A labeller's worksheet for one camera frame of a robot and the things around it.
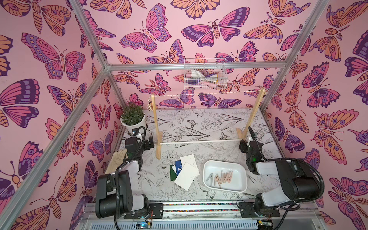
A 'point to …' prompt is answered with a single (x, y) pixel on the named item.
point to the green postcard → (173, 174)
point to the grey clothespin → (211, 176)
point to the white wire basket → (205, 73)
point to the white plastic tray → (239, 183)
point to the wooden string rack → (158, 135)
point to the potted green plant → (133, 117)
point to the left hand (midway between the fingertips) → (146, 136)
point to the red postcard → (186, 177)
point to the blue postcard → (178, 166)
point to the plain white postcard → (189, 159)
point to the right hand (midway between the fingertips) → (251, 140)
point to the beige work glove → (117, 159)
